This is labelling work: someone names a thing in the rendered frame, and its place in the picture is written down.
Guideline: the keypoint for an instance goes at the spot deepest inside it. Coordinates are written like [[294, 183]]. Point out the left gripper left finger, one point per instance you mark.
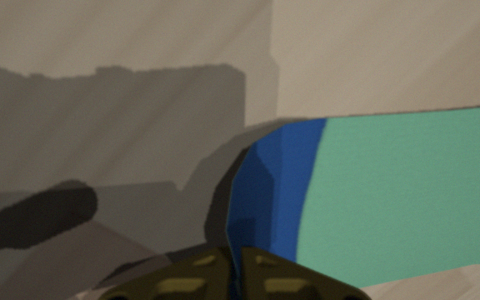
[[204, 276]]

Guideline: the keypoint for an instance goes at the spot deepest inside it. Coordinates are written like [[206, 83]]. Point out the teal and blue sock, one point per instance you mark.
[[365, 200]]

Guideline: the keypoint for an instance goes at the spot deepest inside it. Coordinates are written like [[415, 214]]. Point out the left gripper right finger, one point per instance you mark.
[[266, 276]]

